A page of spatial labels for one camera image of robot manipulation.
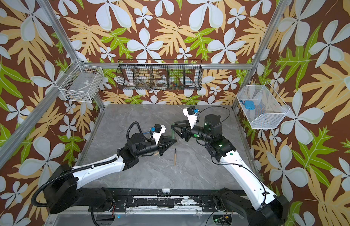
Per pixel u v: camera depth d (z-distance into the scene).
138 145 0.58
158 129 0.62
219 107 1.23
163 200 0.77
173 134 0.66
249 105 0.86
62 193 0.41
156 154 0.67
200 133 0.57
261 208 0.38
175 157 0.91
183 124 0.64
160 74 0.98
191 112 0.57
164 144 0.64
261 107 0.84
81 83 0.86
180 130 0.60
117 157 0.56
